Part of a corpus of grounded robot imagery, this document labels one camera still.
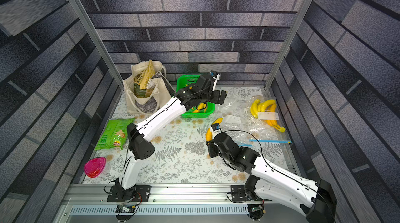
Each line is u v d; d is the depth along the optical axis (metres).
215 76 0.70
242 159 0.53
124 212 0.72
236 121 0.96
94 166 0.73
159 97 0.85
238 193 0.73
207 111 1.03
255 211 0.72
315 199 0.40
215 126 0.66
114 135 0.87
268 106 1.00
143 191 0.74
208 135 0.76
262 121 0.98
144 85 0.89
